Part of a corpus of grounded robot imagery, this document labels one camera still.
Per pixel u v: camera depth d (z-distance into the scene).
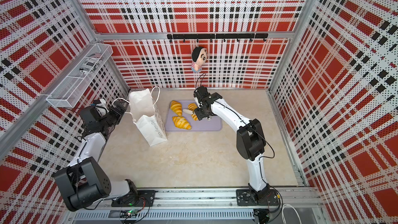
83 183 0.43
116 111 0.73
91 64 0.78
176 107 1.07
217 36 0.88
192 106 1.07
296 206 0.72
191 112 0.94
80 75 0.76
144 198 0.73
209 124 1.01
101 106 0.71
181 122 0.98
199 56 0.91
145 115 0.75
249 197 0.73
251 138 0.54
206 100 0.65
